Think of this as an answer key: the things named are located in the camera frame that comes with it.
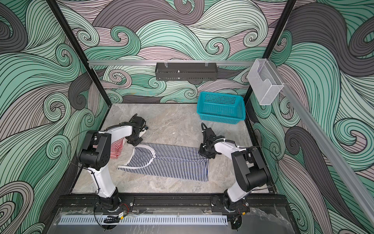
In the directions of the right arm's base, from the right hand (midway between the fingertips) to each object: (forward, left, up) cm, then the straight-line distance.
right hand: (202, 154), depth 92 cm
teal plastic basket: (+41, -19, -1) cm, 45 cm away
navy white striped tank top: (-5, +18, +1) cm, 19 cm away
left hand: (+10, +48, +2) cm, 49 cm away
